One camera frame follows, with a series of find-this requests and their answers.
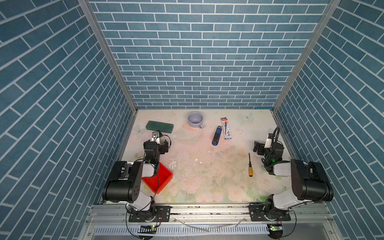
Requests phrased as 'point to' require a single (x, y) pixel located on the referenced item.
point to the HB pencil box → (226, 128)
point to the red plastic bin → (158, 182)
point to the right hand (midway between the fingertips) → (262, 140)
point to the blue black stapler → (217, 136)
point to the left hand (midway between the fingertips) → (157, 139)
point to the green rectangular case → (163, 127)
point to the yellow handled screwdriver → (250, 170)
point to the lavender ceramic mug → (195, 119)
